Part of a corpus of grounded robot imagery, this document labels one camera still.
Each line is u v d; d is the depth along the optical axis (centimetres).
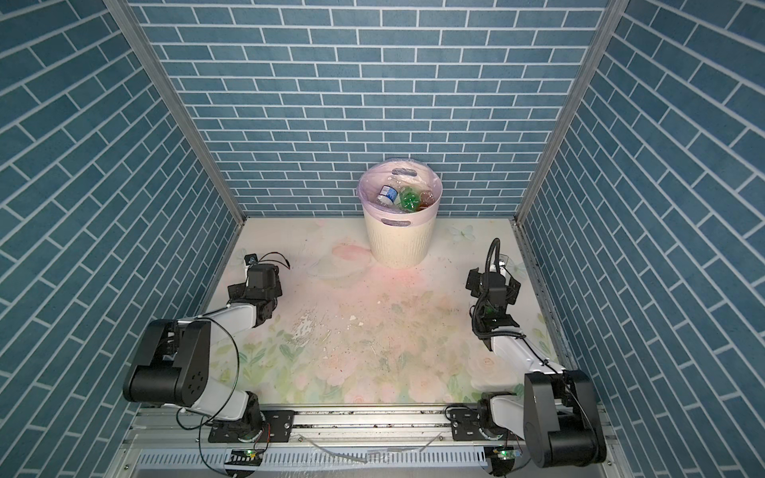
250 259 82
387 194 96
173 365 44
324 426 75
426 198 97
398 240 93
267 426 72
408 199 91
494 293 66
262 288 73
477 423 74
